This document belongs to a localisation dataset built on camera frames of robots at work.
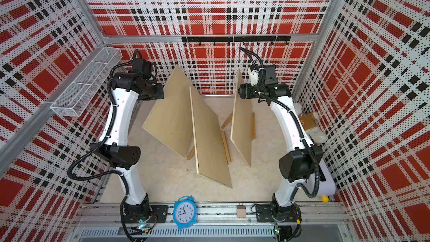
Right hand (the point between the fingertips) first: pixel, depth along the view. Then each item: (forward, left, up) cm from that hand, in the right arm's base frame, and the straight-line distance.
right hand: (247, 90), depth 80 cm
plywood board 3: (-15, +3, -12) cm, 19 cm away
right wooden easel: (-4, -6, -27) cm, 28 cm away
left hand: (-2, +42, 0) cm, 42 cm away
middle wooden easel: (-20, +28, -23) cm, 42 cm away
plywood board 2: (-22, +19, -25) cm, 38 cm away
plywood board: (-11, +39, -12) cm, 42 cm away
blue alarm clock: (-47, +29, -28) cm, 62 cm away
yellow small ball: (-42, -33, -27) cm, 60 cm away
